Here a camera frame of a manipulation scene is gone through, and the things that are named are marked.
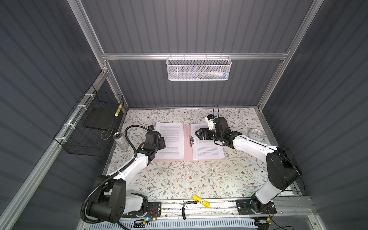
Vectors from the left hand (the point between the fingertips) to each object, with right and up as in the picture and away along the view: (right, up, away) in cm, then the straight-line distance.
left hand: (158, 139), depth 89 cm
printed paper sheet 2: (+31, -8, +7) cm, 32 cm away
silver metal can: (-22, 0, -4) cm, 22 cm away
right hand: (+27, +4, -1) cm, 28 cm away
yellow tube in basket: (-22, +18, -7) cm, 29 cm away
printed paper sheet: (+8, +3, +13) cm, 16 cm away
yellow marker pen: (+24, -30, -14) cm, 41 cm away
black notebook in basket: (-29, +13, -12) cm, 34 cm away
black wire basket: (-33, +7, -17) cm, 37 cm away
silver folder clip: (+21, -3, +10) cm, 24 cm away
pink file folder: (+19, -8, +6) cm, 22 cm away
